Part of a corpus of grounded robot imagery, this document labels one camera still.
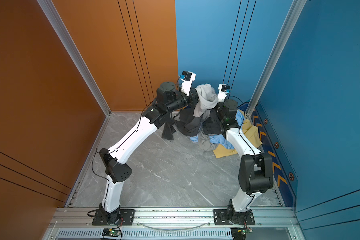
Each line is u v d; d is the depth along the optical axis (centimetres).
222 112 71
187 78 55
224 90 68
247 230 69
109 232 71
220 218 72
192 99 59
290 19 73
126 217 74
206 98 65
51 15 72
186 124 96
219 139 97
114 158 49
